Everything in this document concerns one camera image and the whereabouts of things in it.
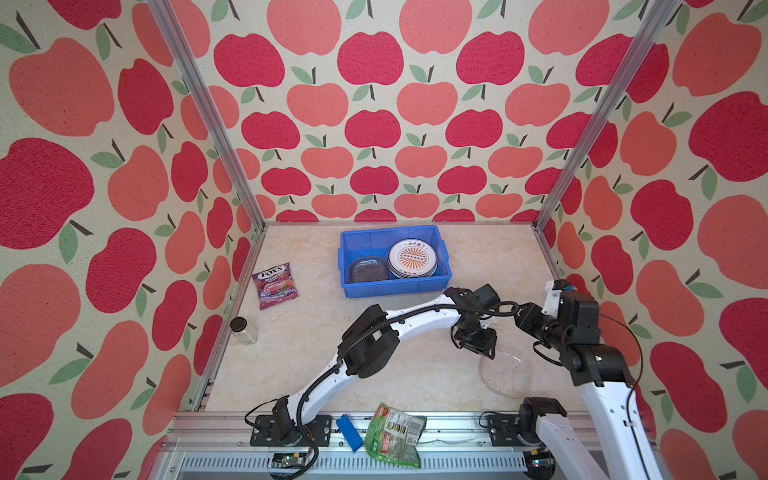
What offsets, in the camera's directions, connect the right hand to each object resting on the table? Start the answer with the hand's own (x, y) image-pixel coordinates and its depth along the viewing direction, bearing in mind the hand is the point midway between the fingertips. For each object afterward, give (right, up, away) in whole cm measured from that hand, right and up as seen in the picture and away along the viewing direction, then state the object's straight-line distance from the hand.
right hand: (524, 308), depth 75 cm
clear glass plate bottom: (-41, +8, +30) cm, 52 cm away
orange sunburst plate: (-25, +12, +32) cm, 43 cm away
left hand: (-5, -15, +6) cm, 17 cm away
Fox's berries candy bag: (-73, +3, +24) cm, 76 cm away
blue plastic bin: (-38, +18, +37) cm, 56 cm away
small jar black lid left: (-76, -9, +9) cm, 77 cm away
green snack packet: (-33, -31, -2) cm, 45 cm away
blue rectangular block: (-45, -31, 0) cm, 55 cm away
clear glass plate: (-1, -21, +9) cm, 23 cm away
